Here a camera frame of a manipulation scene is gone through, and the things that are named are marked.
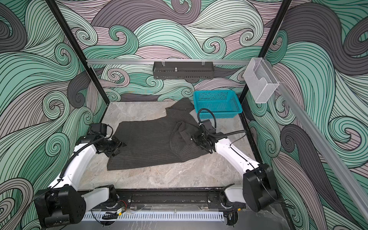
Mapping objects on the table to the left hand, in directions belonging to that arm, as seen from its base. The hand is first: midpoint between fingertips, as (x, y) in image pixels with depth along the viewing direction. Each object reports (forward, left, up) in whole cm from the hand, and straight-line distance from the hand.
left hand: (125, 144), depth 81 cm
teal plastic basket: (+46, -70, -11) cm, 85 cm away
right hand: (+5, -39, 0) cm, 39 cm away
